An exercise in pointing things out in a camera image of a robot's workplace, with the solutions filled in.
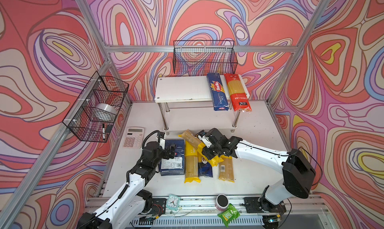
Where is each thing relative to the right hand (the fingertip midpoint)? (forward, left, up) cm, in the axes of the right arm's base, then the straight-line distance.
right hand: (206, 154), depth 84 cm
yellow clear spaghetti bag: (-7, -11, -5) cm, 14 cm away
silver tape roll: (+10, +49, +27) cm, 57 cm away
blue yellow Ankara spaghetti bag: (-5, +1, -5) cm, 8 cm away
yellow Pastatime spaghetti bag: (-3, +9, -5) cm, 10 cm away
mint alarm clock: (-23, +18, -5) cm, 29 cm away
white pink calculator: (+15, +46, -3) cm, 48 cm away
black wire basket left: (+5, +59, +26) cm, 64 cm away
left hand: (+6, +21, +5) cm, 22 cm away
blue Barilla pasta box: (-6, +18, 0) cm, 19 cm away
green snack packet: (-28, -10, -6) cm, 30 cm away
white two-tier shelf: (+46, +12, -6) cm, 48 cm away
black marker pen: (+4, +51, +19) cm, 55 cm away
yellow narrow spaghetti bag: (+5, +6, +5) cm, 9 cm away
